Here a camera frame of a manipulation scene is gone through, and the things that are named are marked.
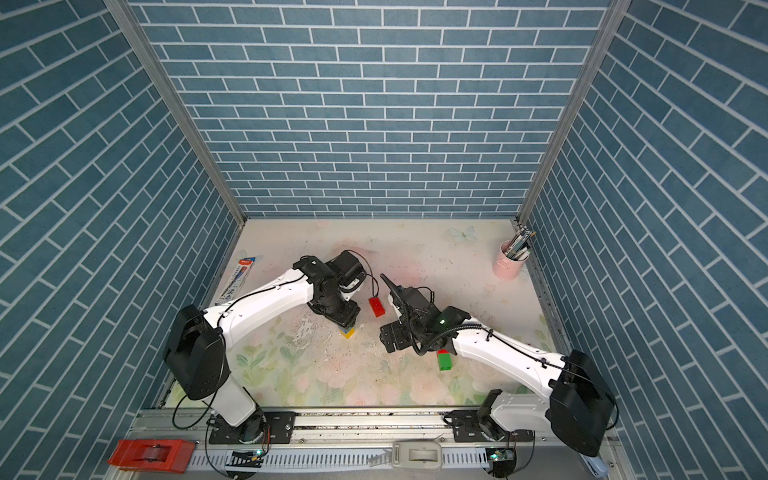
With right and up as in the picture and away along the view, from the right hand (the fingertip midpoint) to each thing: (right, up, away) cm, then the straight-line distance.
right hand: (395, 333), depth 80 cm
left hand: (-12, +3, +2) cm, 12 cm away
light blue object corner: (+46, -27, -12) cm, 55 cm away
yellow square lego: (-14, -3, +9) cm, 17 cm away
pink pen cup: (+36, +17, +18) cm, 44 cm away
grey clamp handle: (+6, -25, -11) cm, 28 cm away
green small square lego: (+14, -9, +3) cm, 17 cm away
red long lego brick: (-6, +4, +15) cm, 17 cm away
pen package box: (-55, +10, +19) cm, 59 cm away
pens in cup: (+40, +23, +17) cm, 49 cm away
